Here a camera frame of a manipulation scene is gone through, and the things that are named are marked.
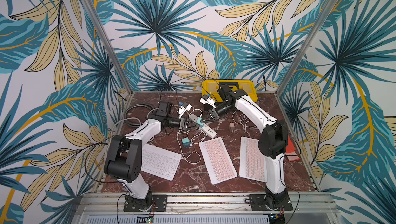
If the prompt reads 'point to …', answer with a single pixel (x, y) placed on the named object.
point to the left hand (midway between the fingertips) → (196, 127)
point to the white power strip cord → (115, 122)
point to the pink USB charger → (232, 126)
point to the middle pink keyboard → (219, 164)
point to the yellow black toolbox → (209, 89)
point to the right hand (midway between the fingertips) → (203, 121)
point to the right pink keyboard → (253, 164)
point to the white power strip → (205, 128)
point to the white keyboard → (160, 162)
